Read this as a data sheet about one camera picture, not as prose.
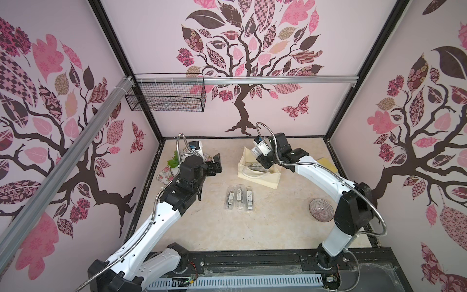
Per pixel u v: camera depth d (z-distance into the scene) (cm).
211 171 65
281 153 65
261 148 77
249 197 91
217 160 65
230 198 92
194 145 60
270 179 92
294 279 78
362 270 72
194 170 51
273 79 95
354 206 46
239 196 92
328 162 109
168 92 95
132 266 39
